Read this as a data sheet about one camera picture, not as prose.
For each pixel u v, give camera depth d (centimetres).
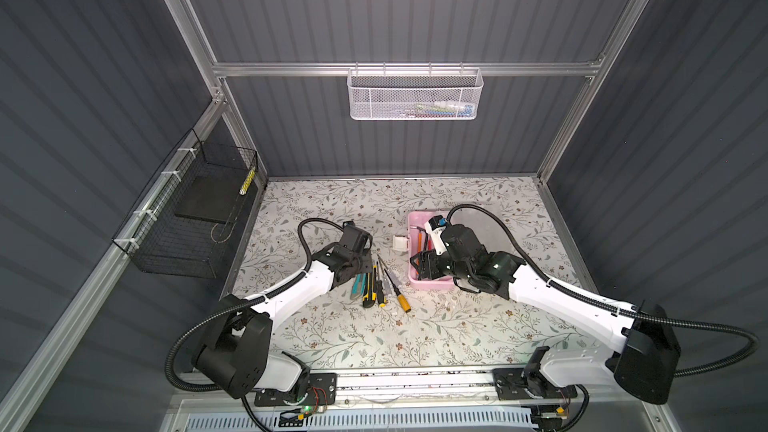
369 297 87
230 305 45
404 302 87
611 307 44
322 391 72
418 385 75
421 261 70
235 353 43
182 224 72
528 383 67
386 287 91
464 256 60
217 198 77
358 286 90
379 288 91
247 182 81
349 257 67
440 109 91
